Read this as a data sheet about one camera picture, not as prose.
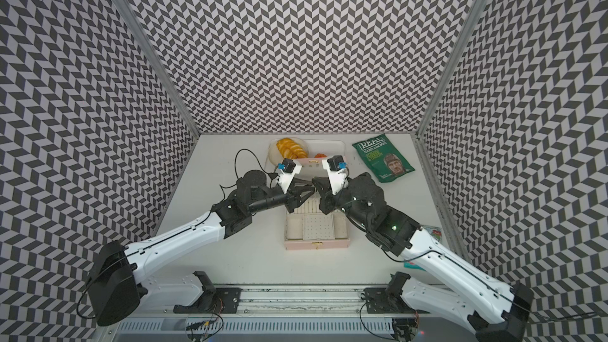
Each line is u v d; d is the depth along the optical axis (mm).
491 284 403
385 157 1055
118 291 381
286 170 614
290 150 1075
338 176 549
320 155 1051
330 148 1146
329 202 568
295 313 721
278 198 622
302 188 699
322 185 588
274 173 606
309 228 809
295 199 629
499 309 381
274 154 1071
